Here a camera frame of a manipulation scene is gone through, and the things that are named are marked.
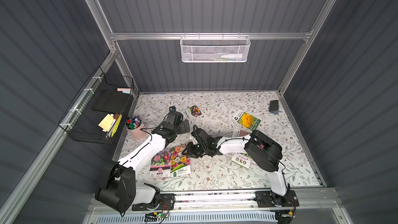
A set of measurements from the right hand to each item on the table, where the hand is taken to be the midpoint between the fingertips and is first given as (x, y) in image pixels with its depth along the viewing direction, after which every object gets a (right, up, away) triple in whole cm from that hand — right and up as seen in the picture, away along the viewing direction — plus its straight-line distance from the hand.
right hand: (181, 158), depth 84 cm
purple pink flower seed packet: (-12, -5, +1) cm, 13 cm away
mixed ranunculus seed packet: (-1, -3, 0) cm, 3 cm away
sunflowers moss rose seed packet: (+6, +25, +24) cm, 36 cm away
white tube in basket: (+30, +59, +9) cm, 67 cm away
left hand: (0, +18, +2) cm, 18 cm away
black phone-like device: (+62, +28, +24) cm, 72 cm away
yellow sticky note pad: (-32, +21, -15) cm, 41 cm away
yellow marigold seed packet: (+41, +19, +21) cm, 50 cm away
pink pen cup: (-28, +17, +5) cm, 33 cm away
